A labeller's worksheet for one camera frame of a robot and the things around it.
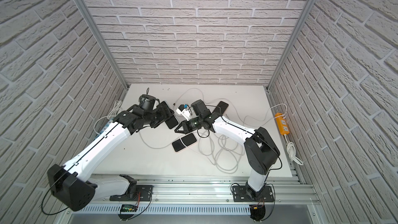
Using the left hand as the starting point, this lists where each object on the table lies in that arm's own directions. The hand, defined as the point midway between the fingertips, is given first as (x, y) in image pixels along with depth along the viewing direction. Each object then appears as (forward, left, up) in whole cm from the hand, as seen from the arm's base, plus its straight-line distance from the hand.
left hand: (170, 111), depth 78 cm
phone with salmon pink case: (+20, -32, -22) cm, 44 cm away
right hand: (-10, -2, -6) cm, 12 cm away
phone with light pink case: (-7, -9, -21) cm, 23 cm away
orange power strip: (+3, -69, -21) cm, 72 cm away
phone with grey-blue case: (-5, -1, -4) cm, 6 cm away
